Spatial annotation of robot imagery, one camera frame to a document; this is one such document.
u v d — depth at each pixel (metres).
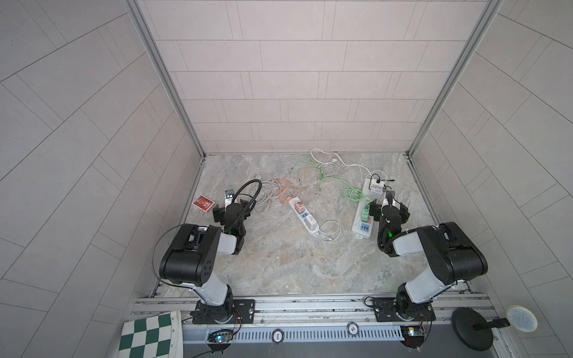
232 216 0.68
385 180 1.05
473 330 0.67
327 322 0.70
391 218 0.69
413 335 0.68
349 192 0.99
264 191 1.02
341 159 1.12
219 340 0.65
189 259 0.44
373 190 0.94
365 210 0.87
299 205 0.89
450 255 0.45
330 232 0.90
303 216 0.90
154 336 0.66
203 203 0.96
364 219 0.87
